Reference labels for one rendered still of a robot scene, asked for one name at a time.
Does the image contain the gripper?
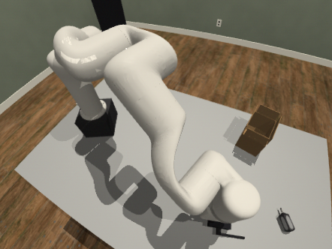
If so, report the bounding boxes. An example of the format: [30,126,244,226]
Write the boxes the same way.
[200,207,221,222]

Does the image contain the black power strip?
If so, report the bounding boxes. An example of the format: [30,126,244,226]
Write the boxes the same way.
[207,220,245,239]

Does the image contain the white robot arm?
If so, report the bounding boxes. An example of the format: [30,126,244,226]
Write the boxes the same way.
[47,25,261,223]

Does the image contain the brown cardboard box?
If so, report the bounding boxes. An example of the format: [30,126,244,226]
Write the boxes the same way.
[235,105,282,157]

